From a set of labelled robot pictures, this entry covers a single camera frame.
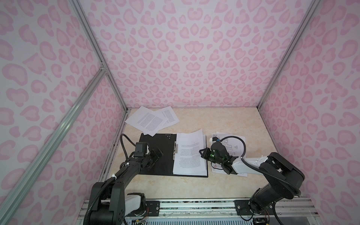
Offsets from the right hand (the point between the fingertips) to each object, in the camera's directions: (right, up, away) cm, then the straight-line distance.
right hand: (198, 150), depth 88 cm
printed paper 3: (-6, -7, +2) cm, 10 cm away
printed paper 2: (-23, +22, +29) cm, 43 cm away
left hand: (-24, -3, +1) cm, 24 cm away
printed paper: (-40, +18, +26) cm, 51 cm away
